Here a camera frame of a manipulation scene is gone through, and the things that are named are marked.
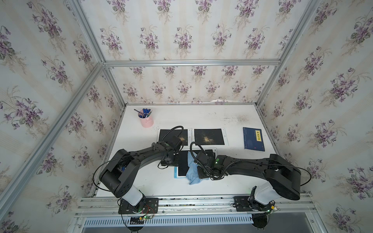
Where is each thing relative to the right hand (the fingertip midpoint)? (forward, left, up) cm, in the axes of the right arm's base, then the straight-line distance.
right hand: (202, 174), depth 84 cm
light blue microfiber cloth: (+1, +6, +2) cm, 6 cm away
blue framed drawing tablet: (+1, +13, +1) cm, 13 cm away
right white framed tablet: (+26, -3, 0) cm, 26 cm away
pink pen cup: (+33, +38, +7) cm, 51 cm away
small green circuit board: (-21, +27, +2) cm, 35 cm away
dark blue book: (+25, -37, 0) cm, 44 cm away
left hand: (+5, +17, -1) cm, 17 cm away
